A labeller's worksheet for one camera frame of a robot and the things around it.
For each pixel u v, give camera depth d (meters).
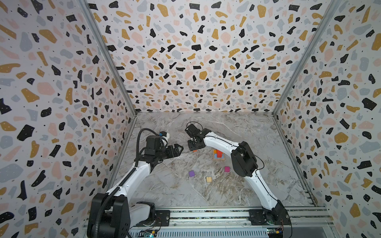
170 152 0.75
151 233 0.70
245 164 0.60
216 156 0.94
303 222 0.75
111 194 0.41
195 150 0.97
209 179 0.86
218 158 0.94
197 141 0.75
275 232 0.72
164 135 0.79
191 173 0.90
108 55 0.86
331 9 0.72
